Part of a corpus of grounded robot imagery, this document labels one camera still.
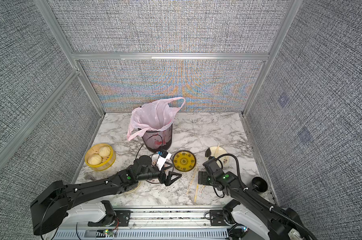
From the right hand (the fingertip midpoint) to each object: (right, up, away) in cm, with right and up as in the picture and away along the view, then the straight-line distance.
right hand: (204, 173), depth 84 cm
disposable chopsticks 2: (-5, -10, -3) cm, 11 cm away
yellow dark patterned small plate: (-11, +5, +10) cm, 16 cm away
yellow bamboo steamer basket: (-58, +5, +5) cm, 58 cm away
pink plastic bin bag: (-28, +34, +10) cm, 45 cm away
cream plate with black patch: (+5, +10, +13) cm, 17 cm away
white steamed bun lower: (-64, +7, +3) cm, 64 cm away
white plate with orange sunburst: (-25, +13, -21) cm, 35 cm away
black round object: (+29, -4, -5) cm, 29 cm away
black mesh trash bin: (-27, +18, +1) cm, 33 cm away
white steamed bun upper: (-60, +12, +6) cm, 61 cm away
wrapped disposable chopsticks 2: (-6, -3, +3) cm, 8 cm away
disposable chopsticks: (+10, +12, +13) cm, 20 cm away
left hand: (-14, +5, -11) cm, 19 cm away
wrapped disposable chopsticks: (-2, -8, -2) cm, 9 cm away
